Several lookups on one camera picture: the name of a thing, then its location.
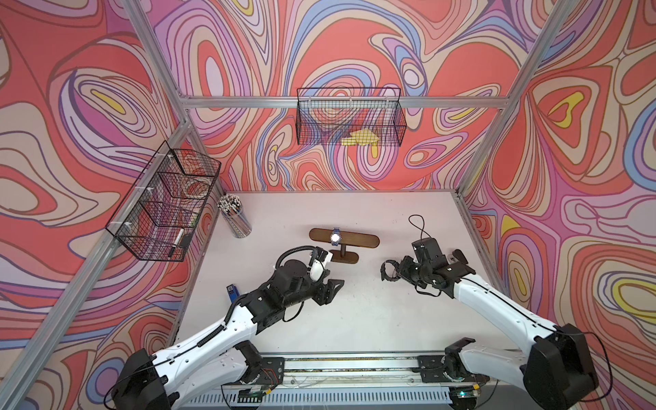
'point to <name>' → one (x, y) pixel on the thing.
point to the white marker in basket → (177, 240)
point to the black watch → (383, 272)
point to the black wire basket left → (156, 221)
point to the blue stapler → (233, 292)
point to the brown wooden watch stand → (349, 238)
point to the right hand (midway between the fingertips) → (398, 276)
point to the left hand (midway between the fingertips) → (339, 280)
